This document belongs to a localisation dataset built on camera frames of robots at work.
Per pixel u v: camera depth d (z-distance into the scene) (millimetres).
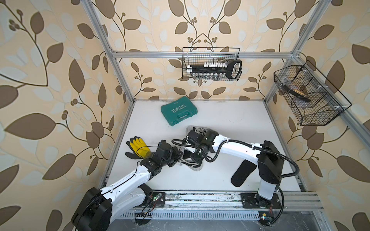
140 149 909
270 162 452
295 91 748
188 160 793
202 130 937
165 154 653
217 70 848
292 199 759
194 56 912
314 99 731
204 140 598
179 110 1081
